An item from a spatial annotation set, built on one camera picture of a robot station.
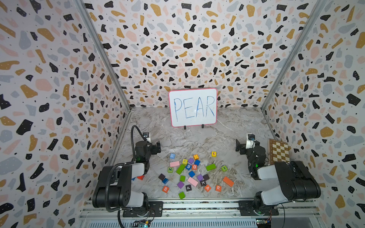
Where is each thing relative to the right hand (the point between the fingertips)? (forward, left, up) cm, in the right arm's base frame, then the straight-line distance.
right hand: (246, 139), depth 91 cm
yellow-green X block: (-14, +39, -6) cm, 42 cm away
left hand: (-2, +60, -1) cm, 60 cm away
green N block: (-19, +48, -7) cm, 52 cm away
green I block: (-16, +14, -9) cm, 23 cm away
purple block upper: (-11, +36, -9) cm, 38 cm away
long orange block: (-23, +13, -10) cm, 29 cm away
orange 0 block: (-16, +33, -8) cm, 38 cm away
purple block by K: (-21, +29, -10) cm, 38 cm away
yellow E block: (-7, +20, -8) cm, 23 cm away
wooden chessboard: (-4, -22, -8) cm, 23 cm away
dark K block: (-25, +28, -8) cm, 39 cm away
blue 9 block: (-16, +37, -8) cm, 41 cm away
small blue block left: (-24, +50, -9) cm, 57 cm away
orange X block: (-9, +32, -8) cm, 34 cm away
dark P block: (-28, +36, -8) cm, 46 cm away
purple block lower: (-26, +41, -9) cm, 49 cm away
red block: (-23, +64, -7) cm, 69 cm away
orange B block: (-29, +49, -8) cm, 58 cm away
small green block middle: (-23, +40, -9) cm, 47 cm away
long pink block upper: (-14, +46, -9) cm, 49 cm away
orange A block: (-28, +25, -8) cm, 38 cm away
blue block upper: (-13, +31, -9) cm, 35 cm away
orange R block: (-28, +19, -9) cm, 35 cm away
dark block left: (-22, +53, -9) cm, 58 cm away
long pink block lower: (-24, +34, -9) cm, 43 cm away
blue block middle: (-20, +35, -9) cm, 41 cm away
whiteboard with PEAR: (+23, +35, +6) cm, 43 cm away
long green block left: (-17, +42, -9) cm, 46 cm away
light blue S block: (-9, +47, -8) cm, 49 cm away
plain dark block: (-21, +26, -9) cm, 35 cm away
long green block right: (-15, +23, -9) cm, 29 cm away
